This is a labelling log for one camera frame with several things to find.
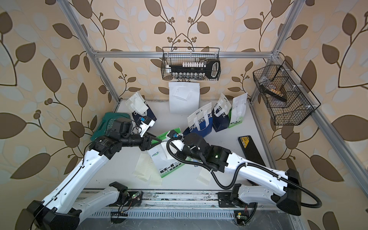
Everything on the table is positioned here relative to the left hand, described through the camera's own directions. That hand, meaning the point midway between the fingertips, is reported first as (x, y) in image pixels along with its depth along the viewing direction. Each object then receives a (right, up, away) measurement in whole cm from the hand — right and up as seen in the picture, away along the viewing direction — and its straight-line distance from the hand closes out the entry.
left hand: (157, 138), depth 69 cm
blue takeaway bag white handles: (+23, +7, +19) cm, 31 cm away
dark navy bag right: (+36, +11, +24) cm, 45 cm away
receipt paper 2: (+25, -25, +13) cm, 37 cm away
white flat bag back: (+12, +24, +35) cm, 44 cm away
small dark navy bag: (-18, +11, +22) cm, 30 cm away
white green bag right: (+48, +14, +24) cm, 56 cm away
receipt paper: (-3, -26, +12) cm, 28 cm away
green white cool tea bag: (+3, -15, +6) cm, 16 cm away
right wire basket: (+68, +22, +7) cm, 72 cm away
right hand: (+8, -2, -1) cm, 8 cm away
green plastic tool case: (-42, +5, +30) cm, 52 cm away
